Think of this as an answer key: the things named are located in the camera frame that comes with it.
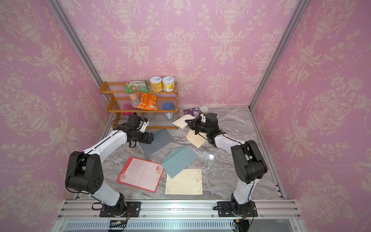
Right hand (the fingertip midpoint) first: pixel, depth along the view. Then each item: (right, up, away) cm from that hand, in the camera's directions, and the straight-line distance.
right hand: (184, 119), depth 86 cm
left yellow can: (-17, +22, +2) cm, 28 cm away
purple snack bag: (+7, +6, +29) cm, 30 cm away
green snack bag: (-27, +21, +3) cm, 34 cm away
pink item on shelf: (-42, +10, +19) cm, 47 cm away
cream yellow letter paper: (+2, -36, -3) cm, 36 cm away
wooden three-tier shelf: (-18, +11, +21) cm, 30 cm away
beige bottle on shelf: (-34, +12, +10) cm, 37 cm away
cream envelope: (-2, -2, +1) cm, 3 cm away
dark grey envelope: (-17, -14, +15) cm, 26 cm away
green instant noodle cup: (+14, +8, +26) cm, 31 cm away
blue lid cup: (-12, +10, +20) cm, 25 cm away
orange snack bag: (-26, +12, +14) cm, 32 cm away
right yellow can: (-10, +22, +1) cm, 24 cm away
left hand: (-25, -12, +6) cm, 28 cm away
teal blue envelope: (-5, -26, +7) cm, 27 cm away
